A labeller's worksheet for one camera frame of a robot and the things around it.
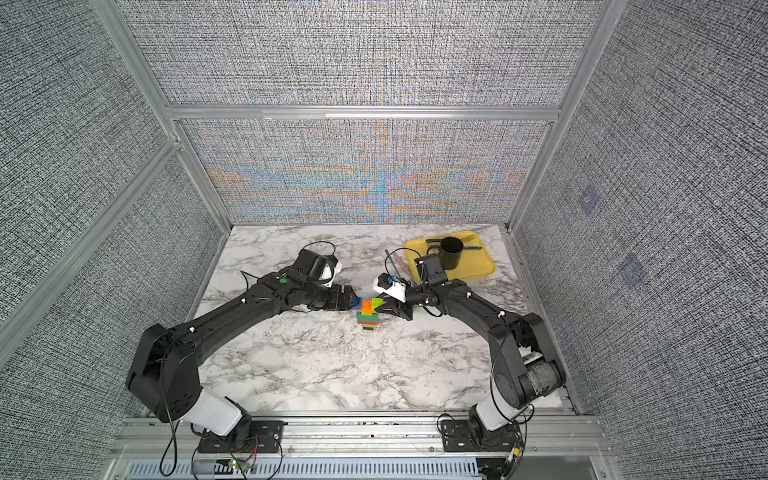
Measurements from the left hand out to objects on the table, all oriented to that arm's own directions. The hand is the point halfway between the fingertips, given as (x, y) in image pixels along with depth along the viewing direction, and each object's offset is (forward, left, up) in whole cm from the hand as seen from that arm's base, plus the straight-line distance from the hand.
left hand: (353, 299), depth 83 cm
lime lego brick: (-2, -7, +1) cm, 7 cm away
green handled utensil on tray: (+33, -31, -14) cm, 48 cm away
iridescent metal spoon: (+24, -12, -14) cm, 30 cm away
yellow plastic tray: (+24, -44, -16) cm, 53 cm away
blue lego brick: (-3, -1, 0) cm, 3 cm away
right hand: (+1, -8, 0) cm, 8 cm away
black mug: (+20, -32, -5) cm, 38 cm away
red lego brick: (-2, -4, -11) cm, 11 cm away
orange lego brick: (-2, -4, -1) cm, 4 cm away
